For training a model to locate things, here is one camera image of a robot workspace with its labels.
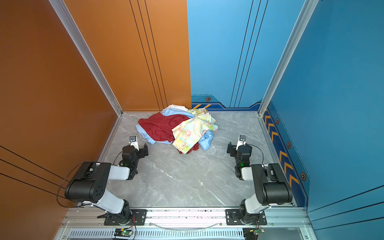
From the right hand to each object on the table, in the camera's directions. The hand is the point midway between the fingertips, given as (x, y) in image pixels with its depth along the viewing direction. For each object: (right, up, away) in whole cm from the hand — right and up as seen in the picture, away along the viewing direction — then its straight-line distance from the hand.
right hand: (237, 143), depth 94 cm
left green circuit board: (-61, -40, -23) cm, 77 cm away
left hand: (-63, 0, +1) cm, 63 cm away
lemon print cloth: (-25, +22, +21) cm, 39 cm away
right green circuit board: (+3, -38, -24) cm, 45 cm away
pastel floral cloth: (-31, +6, +5) cm, 32 cm away
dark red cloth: (-51, +11, +10) cm, 53 cm away
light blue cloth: (-21, -1, +5) cm, 22 cm away
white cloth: (-40, +25, +22) cm, 53 cm away
